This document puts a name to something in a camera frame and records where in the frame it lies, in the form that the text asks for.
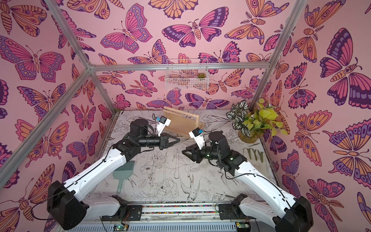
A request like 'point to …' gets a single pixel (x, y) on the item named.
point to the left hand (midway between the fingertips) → (180, 140)
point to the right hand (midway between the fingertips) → (186, 149)
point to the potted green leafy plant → (250, 125)
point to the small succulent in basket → (201, 75)
